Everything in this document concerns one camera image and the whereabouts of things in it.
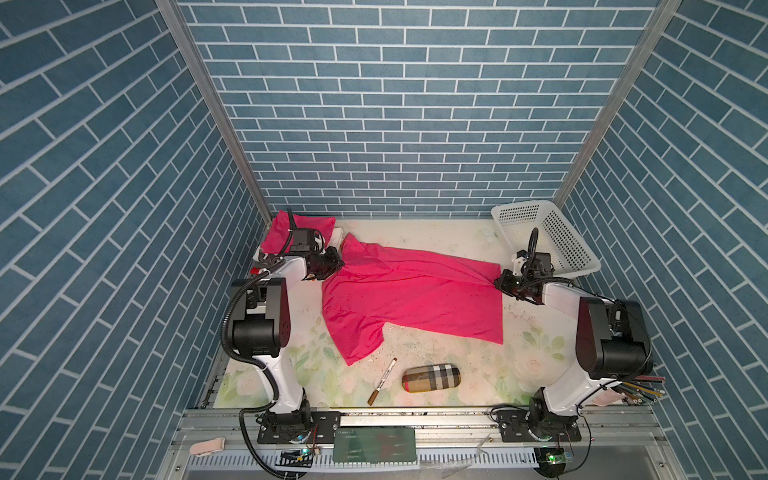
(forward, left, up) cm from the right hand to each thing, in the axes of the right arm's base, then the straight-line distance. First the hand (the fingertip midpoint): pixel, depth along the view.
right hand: (494, 277), depth 97 cm
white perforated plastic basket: (+13, -29, -2) cm, 31 cm away
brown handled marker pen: (-37, +35, -4) cm, 51 cm away
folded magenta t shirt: (+7, +74, +7) cm, 75 cm away
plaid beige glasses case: (-33, +21, -2) cm, 39 cm away
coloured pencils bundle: (-34, -28, +6) cm, 45 cm away
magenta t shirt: (-3, +27, -6) cm, 28 cm away
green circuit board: (-49, +33, -3) cm, 59 cm away
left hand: (+1, +50, +4) cm, 50 cm away
